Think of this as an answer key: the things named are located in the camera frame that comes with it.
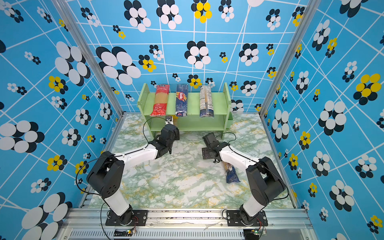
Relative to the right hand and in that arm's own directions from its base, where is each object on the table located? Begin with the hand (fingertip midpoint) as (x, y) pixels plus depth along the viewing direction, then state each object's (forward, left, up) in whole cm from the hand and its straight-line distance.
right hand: (212, 152), depth 92 cm
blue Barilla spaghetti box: (+25, +18, +27) cm, 40 cm away
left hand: (+11, +23, +12) cm, 28 cm away
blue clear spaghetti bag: (-14, -11, -2) cm, 18 cm away
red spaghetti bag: (+12, +29, +27) cm, 42 cm away
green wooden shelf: (+14, -6, +19) cm, 24 cm away
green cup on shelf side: (+13, -11, +13) cm, 21 cm away
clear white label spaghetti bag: (+15, +4, +26) cm, 30 cm away
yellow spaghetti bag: (+8, +21, +21) cm, 31 cm away
